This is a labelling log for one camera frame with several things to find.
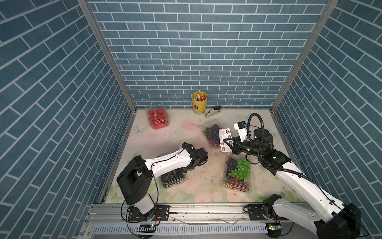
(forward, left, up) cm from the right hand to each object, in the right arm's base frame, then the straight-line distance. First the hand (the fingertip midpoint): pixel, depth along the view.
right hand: (226, 140), depth 73 cm
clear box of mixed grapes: (-8, -9, -18) cm, 22 cm away
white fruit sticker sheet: (+2, +1, +3) cm, 4 cm away
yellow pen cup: (+41, +16, -11) cm, 45 cm away
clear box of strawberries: (+29, +46, -18) cm, 57 cm away
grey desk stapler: (+42, +4, -21) cm, 47 cm away
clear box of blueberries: (+20, +7, -18) cm, 28 cm away
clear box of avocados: (-14, +27, -19) cm, 35 cm away
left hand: (-9, +25, -17) cm, 31 cm away
